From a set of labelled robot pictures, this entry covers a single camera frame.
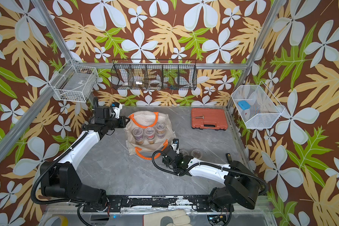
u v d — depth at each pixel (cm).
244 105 86
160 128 92
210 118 106
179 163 62
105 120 66
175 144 75
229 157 89
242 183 43
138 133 89
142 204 75
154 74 97
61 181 43
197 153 88
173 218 70
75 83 86
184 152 88
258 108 83
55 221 70
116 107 75
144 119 91
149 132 90
